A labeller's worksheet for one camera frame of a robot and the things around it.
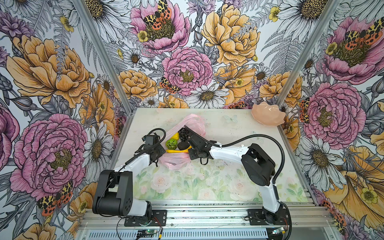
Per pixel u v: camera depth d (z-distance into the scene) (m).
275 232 0.72
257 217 0.73
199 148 0.74
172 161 0.85
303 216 0.76
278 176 0.53
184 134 1.02
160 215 0.75
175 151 0.96
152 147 0.68
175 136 0.98
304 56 0.90
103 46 0.87
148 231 0.71
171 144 0.94
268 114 1.23
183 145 0.98
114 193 0.43
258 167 0.52
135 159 0.57
